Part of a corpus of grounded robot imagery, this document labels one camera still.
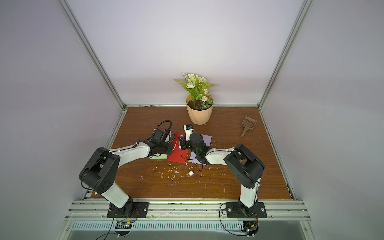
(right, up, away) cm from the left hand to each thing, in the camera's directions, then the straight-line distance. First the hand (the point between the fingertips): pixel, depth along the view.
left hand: (173, 147), depth 94 cm
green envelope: (-7, -2, -13) cm, 15 cm away
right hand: (+5, +10, -6) cm, 13 cm away
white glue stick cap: (+12, -13, -9) cm, 20 cm away
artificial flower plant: (+15, +39, -2) cm, 42 cm away
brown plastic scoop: (+55, +15, +16) cm, 59 cm away
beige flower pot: (+16, +20, +6) cm, 26 cm away
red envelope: (+3, -5, -1) cm, 5 cm away
